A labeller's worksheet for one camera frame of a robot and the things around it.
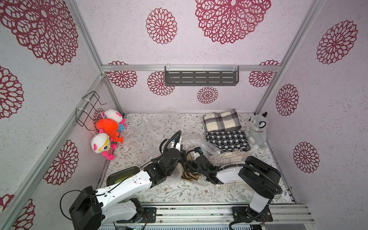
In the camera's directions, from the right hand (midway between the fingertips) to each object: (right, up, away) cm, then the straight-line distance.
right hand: (185, 161), depth 90 cm
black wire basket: (-53, +29, -14) cm, 62 cm away
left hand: (-2, +11, -12) cm, 16 cm away
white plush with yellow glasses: (-47, +12, -10) cm, 50 cm away
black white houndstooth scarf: (+29, +13, +7) cm, 33 cm away
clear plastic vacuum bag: (+11, +11, -13) cm, 21 cm away
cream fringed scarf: (+25, +2, -1) cm, 25 cm away
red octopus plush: (-49, +22, +2) cm, 53 cm away
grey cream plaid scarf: (+29, +26, +17) cm, 43 cm away
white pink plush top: (-47, +30, +5) cm, 55 cm away
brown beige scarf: (+5, -8, -5) cm, 10 cm away
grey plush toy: (+48, +18, +4) cm, 51 cm away
